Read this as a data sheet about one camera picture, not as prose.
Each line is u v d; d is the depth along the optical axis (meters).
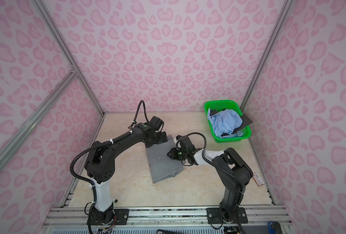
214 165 0.48
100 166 0.50
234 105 1.14
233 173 0.47
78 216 0.75
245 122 1.00
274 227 0.66
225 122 0.95
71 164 0.45
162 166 0.86
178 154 0.81
